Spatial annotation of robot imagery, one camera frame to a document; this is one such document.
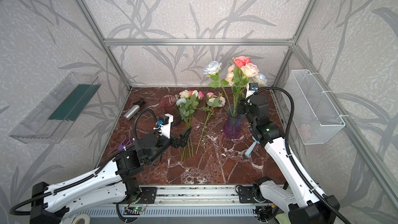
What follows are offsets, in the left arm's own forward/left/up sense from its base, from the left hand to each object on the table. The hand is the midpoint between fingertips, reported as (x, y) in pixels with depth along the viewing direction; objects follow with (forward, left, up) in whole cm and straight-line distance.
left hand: (185, 121), depth 68 cm
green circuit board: (-30, +22, -28) cm, 46 cm away
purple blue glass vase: (+9, -25, -23) cm, 34 cm away
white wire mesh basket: (-1, -52, +7) cm, 53 cm away
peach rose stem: (+20, -20, +7) cm, 30 cm away
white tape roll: (-33, +44, -27) cm, 62 cm away
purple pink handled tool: (-1, +41, -29) cm, 50 cm away
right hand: (+14, -27, +4) cm, 31 cm away
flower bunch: (+30, -14, -23) cm, 41 cm away
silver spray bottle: (+25, +41, -28) cm, 55 cm away
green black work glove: (-33, -44, -26) cm, 61 cm away
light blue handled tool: (-2, -34, -27) cm, 44 cm away
